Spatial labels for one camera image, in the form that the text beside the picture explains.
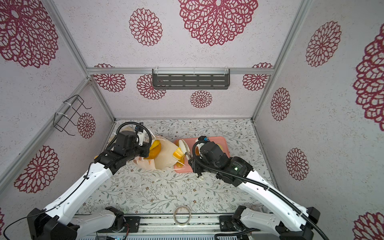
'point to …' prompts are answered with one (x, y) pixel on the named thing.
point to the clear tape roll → (189, 219)
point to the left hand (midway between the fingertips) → (149, 147)
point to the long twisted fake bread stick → (181, 163)
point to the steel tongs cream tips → (185, 147)
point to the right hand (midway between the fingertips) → (190, 159)
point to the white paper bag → (164, 160)
